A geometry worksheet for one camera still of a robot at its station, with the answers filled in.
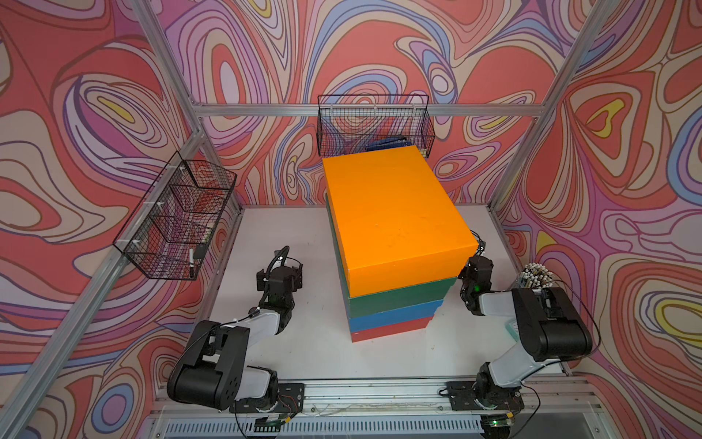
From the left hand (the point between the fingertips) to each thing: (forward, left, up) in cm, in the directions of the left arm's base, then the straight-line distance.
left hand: (281, 268), depth 91 cm
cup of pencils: (-9, -77, +10) cm, 78 cm away
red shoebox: (-19, -36, -5) cm, 41 cm away
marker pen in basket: (-9, +19, +17) cm, 27 cm away
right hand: (+4, -65, -3) cm, 65 cm away
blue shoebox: (-23, -34, +15) cm, 44 cm away
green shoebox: (-24, -32, +26) cm, 47 cm away
